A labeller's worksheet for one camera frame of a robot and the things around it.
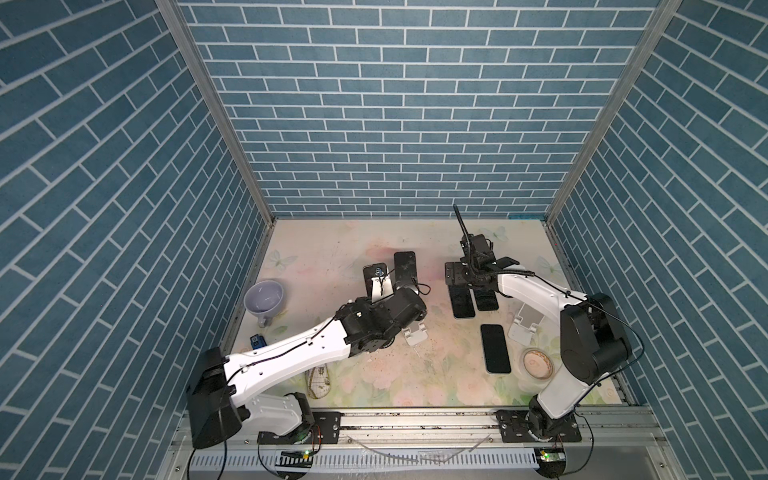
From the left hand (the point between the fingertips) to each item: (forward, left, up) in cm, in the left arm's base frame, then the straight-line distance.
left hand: (397, 301), depth 76 cm
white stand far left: (-4, +4, +13) cm, 14 cm away
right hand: (+16, -20, -8) cm, 27 cm away
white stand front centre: (-2, -6, -16) cm, 17 cm away
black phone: (+17, -3, -10) cm, 20 cm away
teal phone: (+9, -21, -17) cm, 29 cm away
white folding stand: (-1, -39, -14) cm, 41 cm away
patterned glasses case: (-15, +21, -16) cm, 31 cm away
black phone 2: (-5, -29, -18) cm, 35 cm away
